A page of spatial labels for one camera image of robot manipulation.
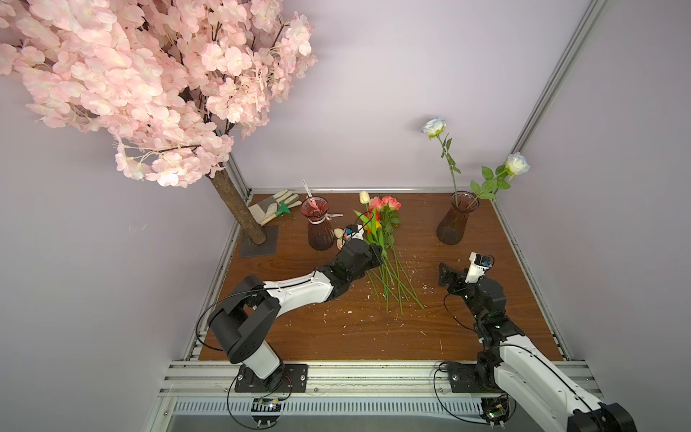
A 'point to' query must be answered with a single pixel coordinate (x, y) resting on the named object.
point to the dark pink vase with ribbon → (320, 235)
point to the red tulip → (374, 214)
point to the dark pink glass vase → (451, 228)
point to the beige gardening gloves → (266, 209)
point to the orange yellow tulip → (371, 227)
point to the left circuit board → (265, 411)
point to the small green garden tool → (284, 209)
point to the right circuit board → (495, 409)
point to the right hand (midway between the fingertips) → (455, 262)
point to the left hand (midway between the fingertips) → (389, 248)
